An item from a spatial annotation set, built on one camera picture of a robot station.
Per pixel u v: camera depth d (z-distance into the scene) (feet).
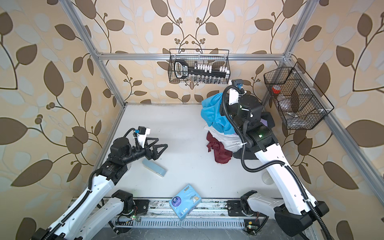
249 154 2.95
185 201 2.36
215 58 2.99
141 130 2.07
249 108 1.35
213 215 2.42
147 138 2.13
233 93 1.60
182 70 2.77
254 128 1.52
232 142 3.08
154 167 2.83
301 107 2.42
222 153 2.92
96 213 1.80
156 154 2.14
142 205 2.47
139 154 2.09
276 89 2.89
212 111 2.23
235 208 2.39
